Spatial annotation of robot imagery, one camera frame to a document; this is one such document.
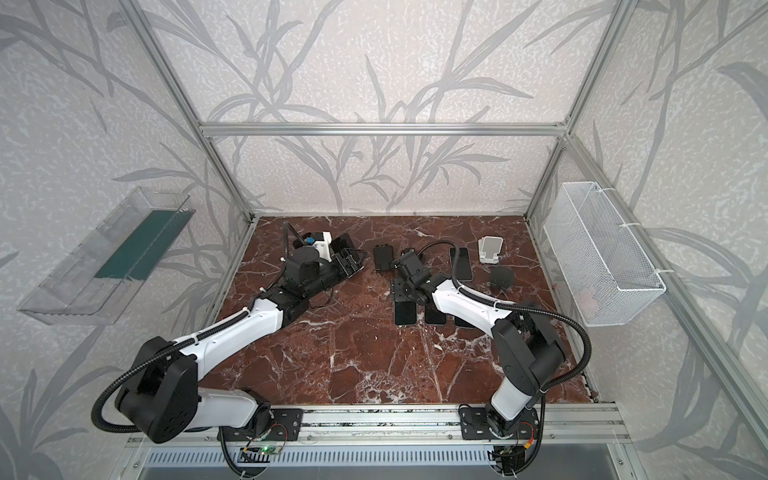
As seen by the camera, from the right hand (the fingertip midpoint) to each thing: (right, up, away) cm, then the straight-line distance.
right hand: (403, 278), depth 91 cm
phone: (+1, -11, +2) cm, 11 cm away
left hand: (-10, +9, -11) cm, 17 cm away
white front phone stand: (+31, +9, +14) cm, 35 cm away
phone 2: (+10, -12, 0) cm, 15 cm away
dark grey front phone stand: (+35, -1, +12) cm, 37 cm away
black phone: (+18, -13, -2) cm, 22 cm away
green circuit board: (-31, -38, -21) cm, 54 cm away
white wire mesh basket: (+43, +5, -29) cm, 52 cm away
